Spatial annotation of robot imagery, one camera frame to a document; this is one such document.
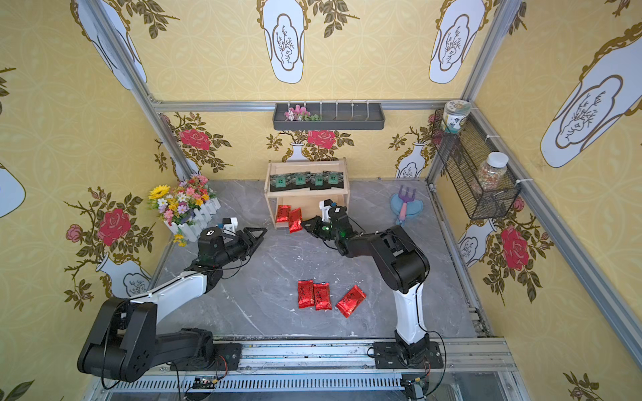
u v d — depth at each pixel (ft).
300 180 3.03
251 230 2.62
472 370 2.45
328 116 3.01
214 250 2.24
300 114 2.88
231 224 2.68
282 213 3.42
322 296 2.74
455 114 2.76
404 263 1.77
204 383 2.40
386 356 2.40
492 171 2.14
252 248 2.51
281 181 3.02
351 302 2.74
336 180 3.03
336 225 2.62
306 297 2.74
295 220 3.11
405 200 3.71
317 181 3.03
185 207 2.99
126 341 1.37
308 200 3.54
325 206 3.00
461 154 3.21
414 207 3.67
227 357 2.41
